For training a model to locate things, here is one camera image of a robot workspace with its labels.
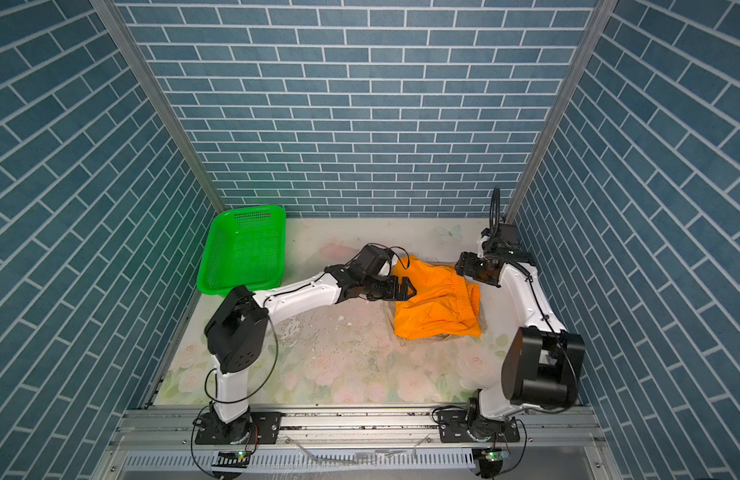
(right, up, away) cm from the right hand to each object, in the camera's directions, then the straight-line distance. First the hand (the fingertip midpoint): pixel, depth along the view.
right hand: (465, 264), depth 88 cm
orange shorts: (-7, -11, -3) cm, 13 cm away
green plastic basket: (-78, +5, +24) cm, 82 cm away
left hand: (-18, -8, -2) cm, 20 cm away
